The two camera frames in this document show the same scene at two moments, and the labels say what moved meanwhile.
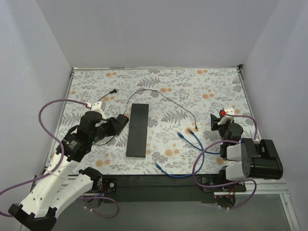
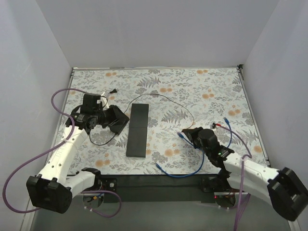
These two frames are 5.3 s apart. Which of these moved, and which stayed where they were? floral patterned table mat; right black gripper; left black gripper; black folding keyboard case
Moved: left black gripper; right black gripper
Stayed: black folding keyboard case; floral patterned table mat
